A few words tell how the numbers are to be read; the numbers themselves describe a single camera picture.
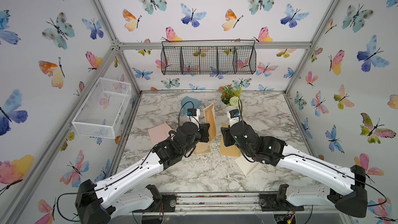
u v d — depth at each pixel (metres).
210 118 0.70
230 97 0.98
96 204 0.38
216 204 0.75
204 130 0.61
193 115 0.61
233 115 0.59
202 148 0.93
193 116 0.60
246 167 0.83
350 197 0.39
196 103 1.14
